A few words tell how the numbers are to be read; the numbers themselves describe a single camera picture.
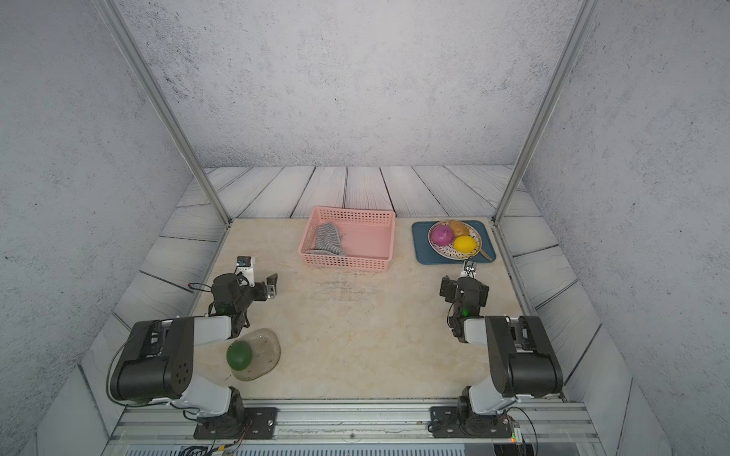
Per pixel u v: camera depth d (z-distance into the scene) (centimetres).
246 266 81
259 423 73
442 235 108
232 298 73
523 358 46
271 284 87
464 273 84
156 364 46
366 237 115
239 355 82
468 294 76
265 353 85
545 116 89
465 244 108
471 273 80
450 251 108
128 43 75
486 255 108
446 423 72
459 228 110
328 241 108
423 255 110
